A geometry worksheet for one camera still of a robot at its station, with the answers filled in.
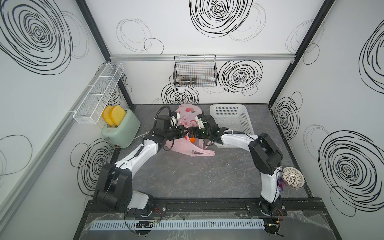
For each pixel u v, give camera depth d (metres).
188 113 0.89
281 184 0.79
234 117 1.12
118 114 0.91
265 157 0.52
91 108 0.72
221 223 0.71
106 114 0.87
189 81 0.89
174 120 0.74
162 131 0.66
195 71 1.24
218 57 1.93
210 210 0.74
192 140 0.94
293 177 0.83
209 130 0.74
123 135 0.90
